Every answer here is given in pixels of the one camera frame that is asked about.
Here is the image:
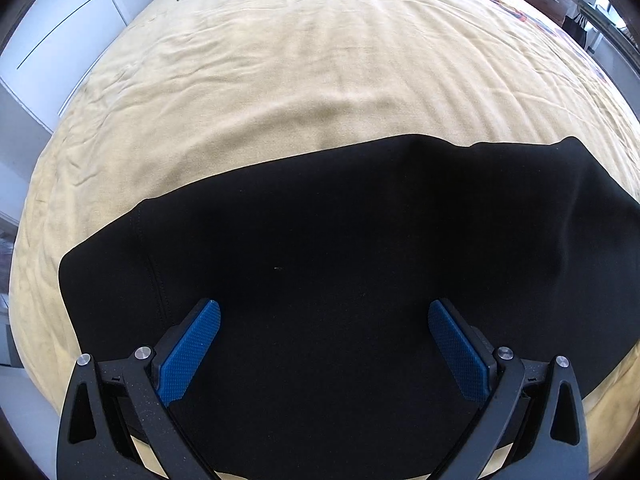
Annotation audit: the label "black pants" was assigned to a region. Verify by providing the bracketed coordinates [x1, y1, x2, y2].
[58, 136, 639, 479]

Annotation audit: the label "long glass desk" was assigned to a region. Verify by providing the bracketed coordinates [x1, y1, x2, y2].
[573, 0, 639, 117]

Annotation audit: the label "white wardrobe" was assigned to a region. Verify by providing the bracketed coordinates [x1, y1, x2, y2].
[1, 0, 153, 131]

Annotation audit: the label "black bag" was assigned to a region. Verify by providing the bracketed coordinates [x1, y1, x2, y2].
[562, 12, 588, 49]

